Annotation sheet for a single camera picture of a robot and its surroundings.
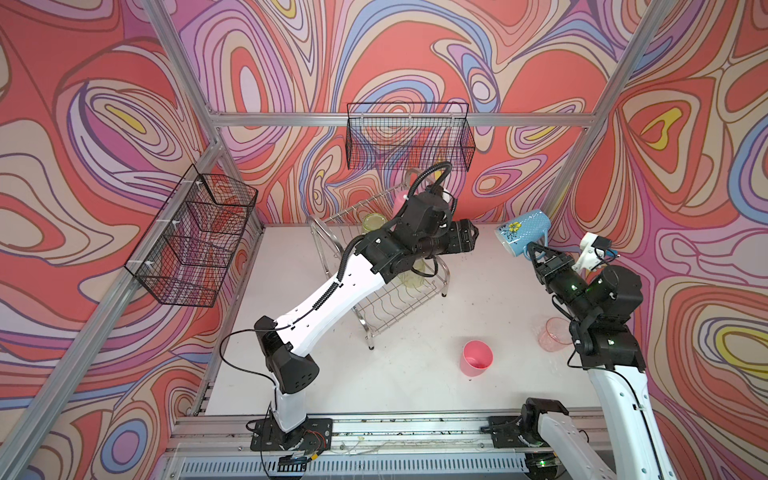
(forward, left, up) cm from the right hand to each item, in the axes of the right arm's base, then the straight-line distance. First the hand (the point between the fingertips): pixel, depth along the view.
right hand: (526, 251), depth 66 cm
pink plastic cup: (-11, +7, -33) cm, 36 cm away
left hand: (+3, +12, +4) cm, 13 cm away
